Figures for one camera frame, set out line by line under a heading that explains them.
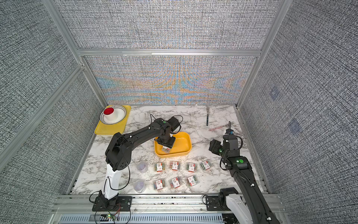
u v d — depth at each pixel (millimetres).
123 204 733
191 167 841
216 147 690
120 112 1128
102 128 1056
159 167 837
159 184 780
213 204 732
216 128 1060
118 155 524
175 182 785
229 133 675
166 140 780
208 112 1171
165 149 881
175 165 853
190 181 795
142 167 839
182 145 952
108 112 1095
